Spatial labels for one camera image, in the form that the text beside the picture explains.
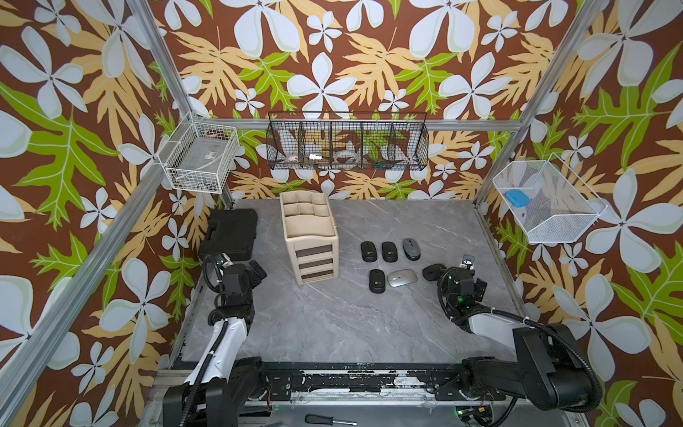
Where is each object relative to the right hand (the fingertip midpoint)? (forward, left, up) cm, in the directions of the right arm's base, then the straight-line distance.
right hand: (459, 273), depth 91 cm
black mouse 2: (+11, +23, -3) cm, 25 cm away
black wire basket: (+41, +39, +26) cm, 62 cm away
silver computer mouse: (+1, +19, -4) cm, 20 cm away
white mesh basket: (+12, -25, +22) cm, 35 cm away
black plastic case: (+17, +83, +2) cm, 85 cm away
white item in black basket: (+37, +51, +22) cm, 67 cm away
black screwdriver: (-41, +45, -5) cm, 61 cm away
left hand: (-1, +73, +7) cm, 73 cm away
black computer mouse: (+13, +14, -3) cm, 19 cm away
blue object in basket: (+17, -17, +20) cm, 31 cm away
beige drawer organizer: (+2, +50, +19) cm, 54 cm away
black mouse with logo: (-2, +28, -4) cm, 29 cm away
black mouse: (+12, +31, -3) cm, 33 cm away
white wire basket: (+28, +88, +29) cm, 97 cm away
